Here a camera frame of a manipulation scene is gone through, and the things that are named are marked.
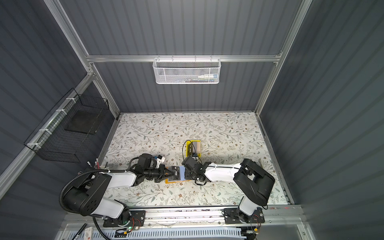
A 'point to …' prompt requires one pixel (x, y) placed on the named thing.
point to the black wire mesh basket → (50, 138)
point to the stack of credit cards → (196, 147)
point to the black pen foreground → (80, 231)
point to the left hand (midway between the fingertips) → (174, 174)
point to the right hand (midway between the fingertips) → (188, 175)
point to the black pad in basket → (85, 121)
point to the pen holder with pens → (97, 165)
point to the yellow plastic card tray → (189, 148)
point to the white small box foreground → (88, 233)
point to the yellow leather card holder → (179, 174)
